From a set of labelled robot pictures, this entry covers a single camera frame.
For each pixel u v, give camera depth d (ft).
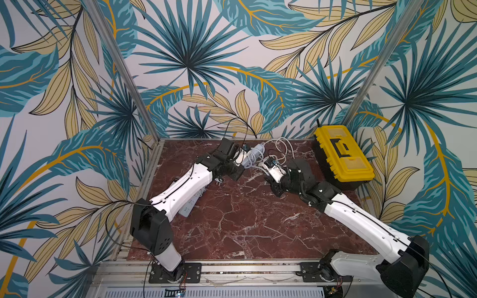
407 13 2.30
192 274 2.40
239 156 2.28
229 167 2.21
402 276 1.27
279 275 2.45
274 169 2.07
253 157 2.58
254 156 2.60
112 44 2.51
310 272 2.42
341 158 2.95
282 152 3.73
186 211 2.83
